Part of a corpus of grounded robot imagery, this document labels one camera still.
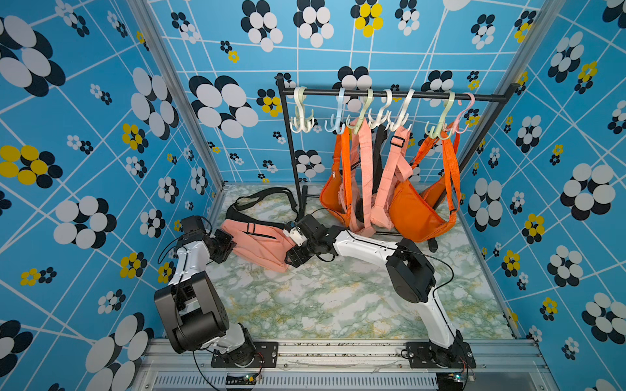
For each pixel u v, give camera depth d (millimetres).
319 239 707
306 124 717
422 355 739
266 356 735
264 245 927
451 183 788
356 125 719
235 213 1077
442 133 697
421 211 963
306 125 711
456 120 681
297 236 828
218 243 755
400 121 718
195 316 450
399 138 723
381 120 735
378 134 754
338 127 718
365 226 887
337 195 992
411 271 536
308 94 656
